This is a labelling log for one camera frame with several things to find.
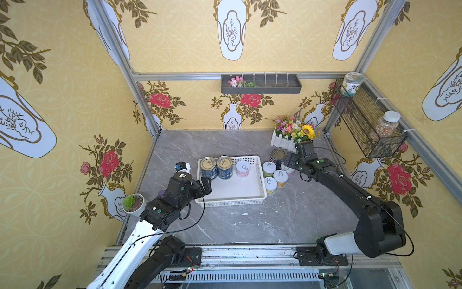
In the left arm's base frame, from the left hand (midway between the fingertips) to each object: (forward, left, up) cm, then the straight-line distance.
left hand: (195, 181), depth 75 cm
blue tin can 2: (+13, -12, -8) cm, 20 cm away
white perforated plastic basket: (+5, -18, -20) cm, 28 cm away
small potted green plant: (-5, +28, -10) cm, 30 cm away
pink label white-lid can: (+12, -46, -13) cm, 49 cm away
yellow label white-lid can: (+4, -35, -14) cm, 38 cm away
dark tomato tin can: (+18, -40, -9) cm, 45 cm away
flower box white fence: (+30, -48, -3) cm, 57 cm away
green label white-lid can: (+14, -36, -14) cm, 41 cm away
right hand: (+13, -49, -5) cm, 51 cm away
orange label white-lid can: (+9, -41, -14) cm, 44 cm away
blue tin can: (+13, -4, -10) cm, 16 cm away
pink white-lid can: (+14, -21, -14) cm, 29 cm away
